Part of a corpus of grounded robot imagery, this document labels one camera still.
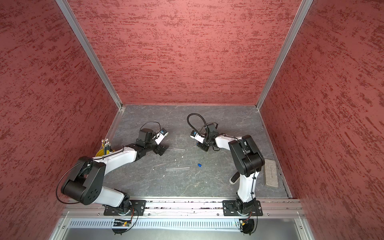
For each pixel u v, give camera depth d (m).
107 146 0.79
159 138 0.80
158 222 0.71
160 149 0.83
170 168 0.88
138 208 0.74
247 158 0.51
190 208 0.76
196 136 0.87
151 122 1.10
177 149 0.97
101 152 0.83
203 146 0.88
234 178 0.80
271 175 0.83
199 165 0.89
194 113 0.79
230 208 0.74
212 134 0.81
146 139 0.71
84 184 0.44
